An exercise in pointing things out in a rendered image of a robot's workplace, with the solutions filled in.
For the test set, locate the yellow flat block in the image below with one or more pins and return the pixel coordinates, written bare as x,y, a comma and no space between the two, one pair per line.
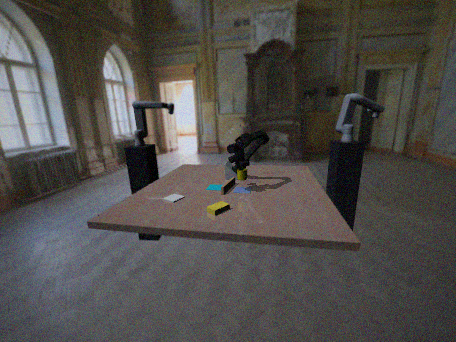
218,208

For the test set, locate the yellow cup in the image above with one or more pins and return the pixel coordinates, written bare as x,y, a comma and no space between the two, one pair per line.
242,175

